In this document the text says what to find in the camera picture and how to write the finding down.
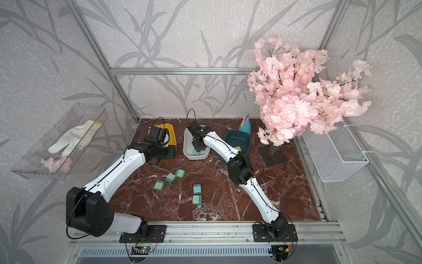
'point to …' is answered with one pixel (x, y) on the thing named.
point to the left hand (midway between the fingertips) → (172, 152)
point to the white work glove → (77, 138)
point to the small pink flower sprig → (60, 165)
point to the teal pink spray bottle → (245, 125)
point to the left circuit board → (142, 249)
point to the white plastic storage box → (188, 147)
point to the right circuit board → (279, 252)
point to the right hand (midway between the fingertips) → (201, 143)
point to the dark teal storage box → (238, 138)
